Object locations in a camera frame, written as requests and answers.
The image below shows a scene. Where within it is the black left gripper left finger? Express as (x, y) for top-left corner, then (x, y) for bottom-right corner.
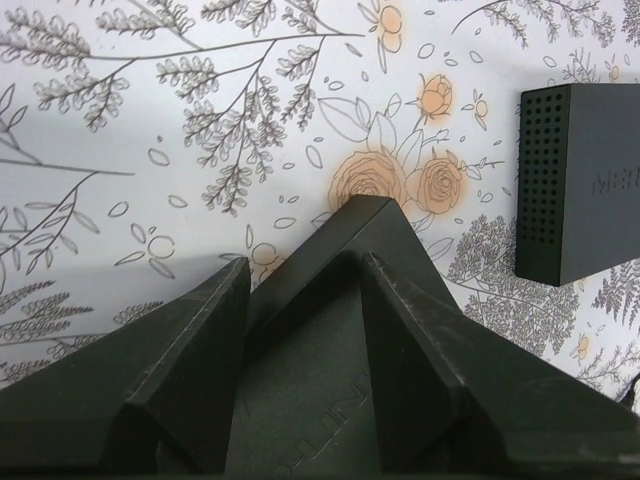
(1, 257), (250, 475)

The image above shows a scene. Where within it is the black network switch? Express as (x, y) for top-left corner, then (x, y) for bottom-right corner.
(225, 195), (454, 479)
(514, 83), (639, 286)

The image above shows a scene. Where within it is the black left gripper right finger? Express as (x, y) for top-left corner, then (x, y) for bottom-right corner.
(360, 254), (639, 479)

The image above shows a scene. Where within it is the floral patterned table mat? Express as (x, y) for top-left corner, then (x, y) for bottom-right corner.
(1, 1), (639, 405)

